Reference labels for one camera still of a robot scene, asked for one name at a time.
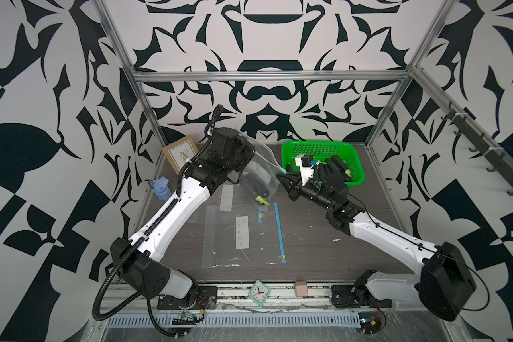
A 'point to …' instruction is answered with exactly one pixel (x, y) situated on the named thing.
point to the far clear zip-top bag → (228, 204)
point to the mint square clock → (259, 293)
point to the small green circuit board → (186, 318)
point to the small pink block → (301, 288)
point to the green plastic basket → (320, 150)
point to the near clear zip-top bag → (241, 234)
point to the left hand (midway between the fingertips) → (255, 141)
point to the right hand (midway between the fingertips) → (277, 172)
